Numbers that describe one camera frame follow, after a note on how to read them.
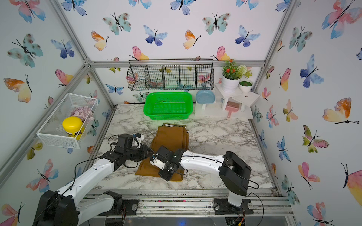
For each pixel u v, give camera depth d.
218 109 1.18
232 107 1.18
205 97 1.06
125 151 0.65
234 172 0.46
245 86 1.02
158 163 0.72
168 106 1.22
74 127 0.63
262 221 0.70
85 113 0.69
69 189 0.43
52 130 0.63
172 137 0.96
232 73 0.88
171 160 0.61
